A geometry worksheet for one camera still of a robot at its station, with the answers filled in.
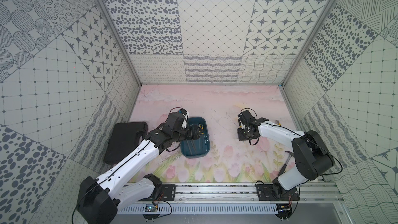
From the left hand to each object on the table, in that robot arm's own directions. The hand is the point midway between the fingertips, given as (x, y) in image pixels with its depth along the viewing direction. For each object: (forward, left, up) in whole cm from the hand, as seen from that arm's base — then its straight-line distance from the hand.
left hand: (196, 127), depth 77 cm
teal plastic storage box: (-3, 0, -17) cm, 18 cm away
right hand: (+3, -28, -17) cm, 33 cm away
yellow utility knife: (+14, -52, -18) cm, 57 cm away
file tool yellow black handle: (+1, -2, -17) cm, 17 cm away
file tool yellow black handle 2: (+8, -2, -16) cm, 18 cm away
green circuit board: (-32, +21, -20) cm, 43 cm away
